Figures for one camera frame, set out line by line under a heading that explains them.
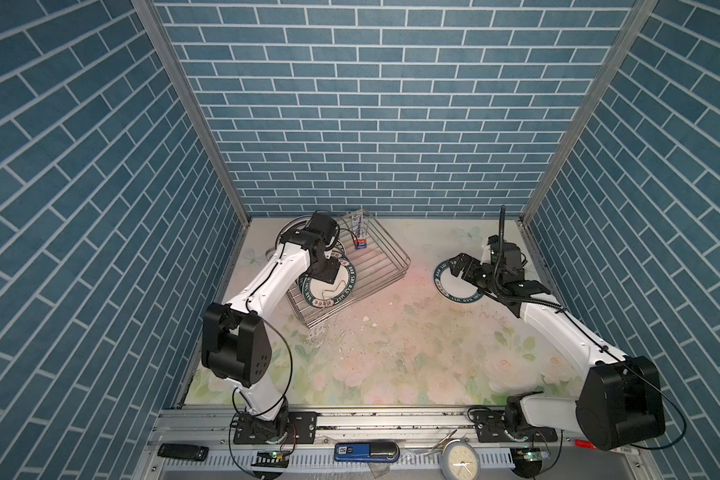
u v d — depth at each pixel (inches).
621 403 16.2
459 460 26.2
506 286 25.2
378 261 41.6
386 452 26.0
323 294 35.6
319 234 26.2
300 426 29.0
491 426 29.0
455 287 38.8
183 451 28.0
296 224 35.8
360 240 44.1
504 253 25.3
